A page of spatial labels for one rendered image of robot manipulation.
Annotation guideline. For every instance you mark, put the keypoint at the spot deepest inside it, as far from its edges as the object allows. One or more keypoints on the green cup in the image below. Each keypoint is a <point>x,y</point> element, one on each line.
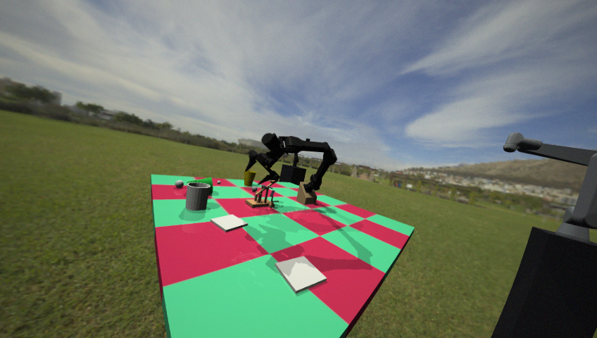
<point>207,181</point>

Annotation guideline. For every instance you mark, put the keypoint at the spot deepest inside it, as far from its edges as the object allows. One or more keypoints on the yellow open cup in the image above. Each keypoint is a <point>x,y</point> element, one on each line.
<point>249,178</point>

